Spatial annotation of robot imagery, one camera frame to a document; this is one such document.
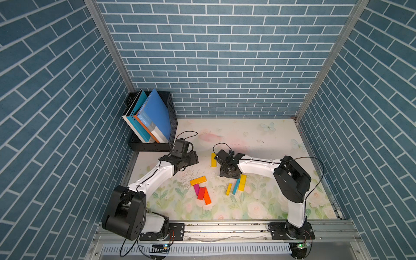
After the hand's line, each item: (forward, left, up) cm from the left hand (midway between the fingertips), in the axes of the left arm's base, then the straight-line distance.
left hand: (197, 158), depth 89 cm
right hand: (-5, -16, -10) cm, 19 cm away
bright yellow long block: (-11, -25, -8) cm, 28 cm away
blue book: (+26, +28, +8) cm, 39 cm away
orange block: (-18, -6, -9) cm, 21 cm away
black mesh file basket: (+9, +37, +1) cm, 38 cm away
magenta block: (-14, 0, -8) cm, 16 cm away
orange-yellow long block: (-9, 0, -10) cm, 13 cm away
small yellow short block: (-15, -17, -7) cm, 24 cm away
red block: (-16, -2, -8) cm, 18 cm away
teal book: (+23, +32, +20) cm, 44 cm away
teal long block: (-12, -21, -8) cm, 26 cm away
